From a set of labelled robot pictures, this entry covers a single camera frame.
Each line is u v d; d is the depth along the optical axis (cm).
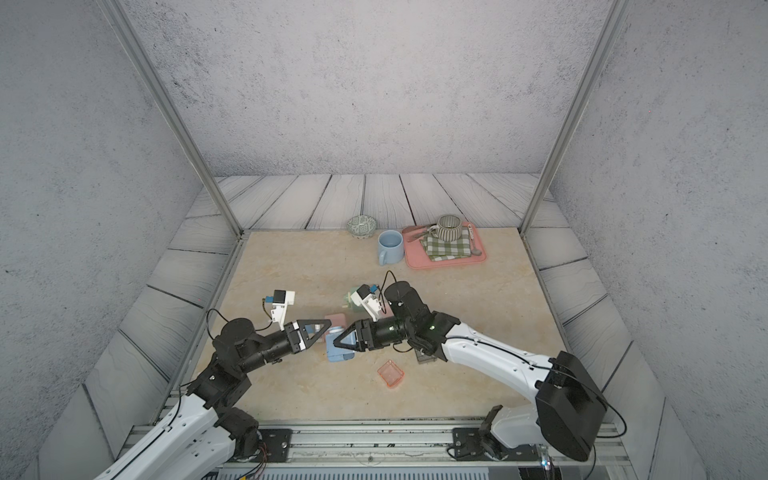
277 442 73
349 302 95
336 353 67
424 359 86
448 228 112
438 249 114
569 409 41
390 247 105
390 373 85
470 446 72
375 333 64
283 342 63
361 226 122
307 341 65
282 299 67
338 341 66
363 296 68
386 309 62
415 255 114
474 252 112
